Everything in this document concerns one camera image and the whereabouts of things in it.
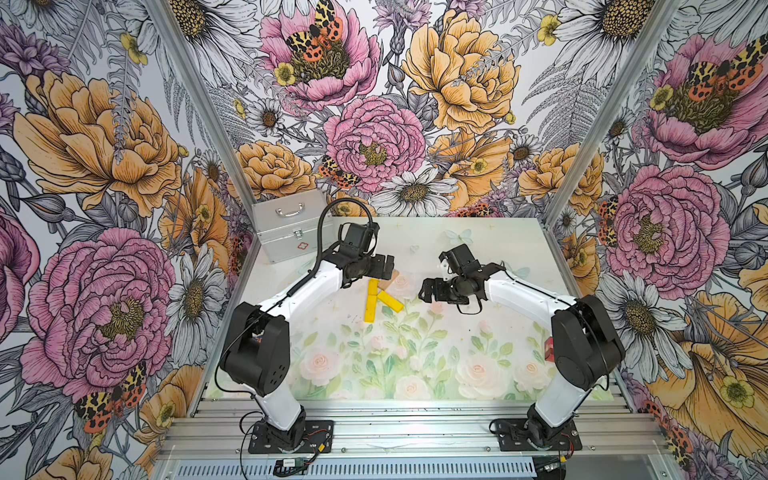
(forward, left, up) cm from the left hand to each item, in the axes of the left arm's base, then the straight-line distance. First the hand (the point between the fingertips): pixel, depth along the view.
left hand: (377, 270), depth 90 cm
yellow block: (-5, +3, -13) cm, 15 cm away
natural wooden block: (+8, -6, -13) cm, 17 cm away
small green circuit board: (-45, +18, -13) cm, 51 cm away
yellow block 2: (-2, -4, -14) cm, 14 cm away
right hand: (-7, -17, -6) cm, 19 cm away
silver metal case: (+17, +29, +2) cm, 34 cm away
